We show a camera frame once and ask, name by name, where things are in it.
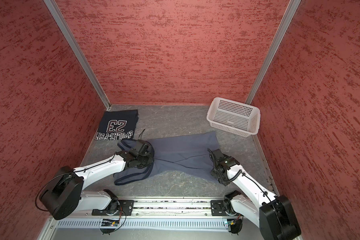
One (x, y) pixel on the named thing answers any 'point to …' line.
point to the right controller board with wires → (235, 225)
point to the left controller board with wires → (109, 222)
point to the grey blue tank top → (187, 153)
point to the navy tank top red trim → (117, 125)
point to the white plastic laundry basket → (238, 118)
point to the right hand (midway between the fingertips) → (216, 179)
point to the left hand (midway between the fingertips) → (154, 162)
